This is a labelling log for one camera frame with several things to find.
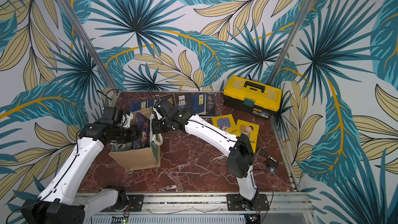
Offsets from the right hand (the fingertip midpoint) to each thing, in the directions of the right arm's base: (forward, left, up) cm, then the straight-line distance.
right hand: (152, 128), depth 75 cm
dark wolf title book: (+34, -13, -18) cm, 41 cm away
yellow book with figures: (+10, -56, -21) cm, 60 cm away
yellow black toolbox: (+25, -57, -6) cm, 62 cm away
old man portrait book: (-2, +6, -4) cm, 8 cm away
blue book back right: (+30, -23, -18) cm, 42 cm away
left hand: (-3, +6, -3) cm, 7 cm away
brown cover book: (+36, -3, -19) cm, 41 cm away
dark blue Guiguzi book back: (+31, -31, -20) cm, 48 cm away
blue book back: (+33, +12, -19) cm, 40 cm away
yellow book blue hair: (+15, -41, -20) cm, 48 cm away
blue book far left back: (+31, +20, -20) cm, 42 cm away
